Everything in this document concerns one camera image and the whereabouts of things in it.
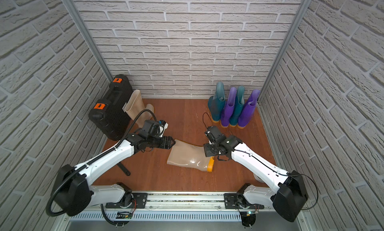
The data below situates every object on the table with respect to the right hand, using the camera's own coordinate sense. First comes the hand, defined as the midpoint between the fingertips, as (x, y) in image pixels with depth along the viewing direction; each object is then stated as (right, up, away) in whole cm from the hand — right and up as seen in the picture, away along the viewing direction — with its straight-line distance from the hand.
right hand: (211, 149), depth 80 cm
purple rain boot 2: (+22, +22, +4) cm, 32 cm away
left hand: (-22, +5, +2) cm, 23 cm away
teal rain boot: (+4, +26, +5) cm, 27 cm away
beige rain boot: (-43, +24, +2) cm, 49 cm away
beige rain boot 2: (-15, -6, +9) cm, 18 cm away
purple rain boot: (+10, +22, +7) cm, 25 cm away
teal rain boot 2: (+17, +26, +4) cm, 32 cm away
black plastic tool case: (-56, +19, -2) cm, 59 cm away
